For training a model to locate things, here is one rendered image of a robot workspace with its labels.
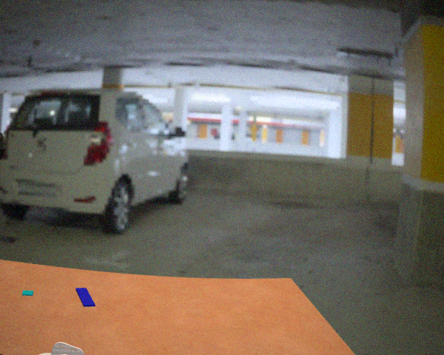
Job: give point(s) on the blue flat rectangular plate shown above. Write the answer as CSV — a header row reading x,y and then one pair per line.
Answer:
x,y
85,297

